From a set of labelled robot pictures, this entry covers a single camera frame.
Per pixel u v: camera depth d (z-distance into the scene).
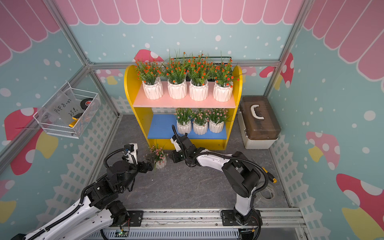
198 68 0.60
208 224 0.74
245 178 0.47
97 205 0.50
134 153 0.62
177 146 0.79
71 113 0.70
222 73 0.60
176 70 0.61
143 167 0.64
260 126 0.92
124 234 0.72
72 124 0.63
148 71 0.60
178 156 0.78
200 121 0.83
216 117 0.81
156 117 1.03
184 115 0.81
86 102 0.80
